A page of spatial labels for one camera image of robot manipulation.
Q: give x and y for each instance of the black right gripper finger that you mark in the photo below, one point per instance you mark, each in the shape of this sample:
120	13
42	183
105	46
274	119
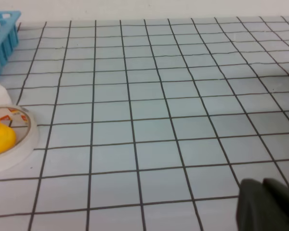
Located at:
262	206

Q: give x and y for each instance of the blue test tube rack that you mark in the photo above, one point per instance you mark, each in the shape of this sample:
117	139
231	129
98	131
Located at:
8	35

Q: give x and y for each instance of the grid pattern table mat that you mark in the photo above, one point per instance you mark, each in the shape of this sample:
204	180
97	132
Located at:
146	125

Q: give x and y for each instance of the right white tape roll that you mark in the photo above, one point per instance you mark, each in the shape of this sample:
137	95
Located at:
27	135

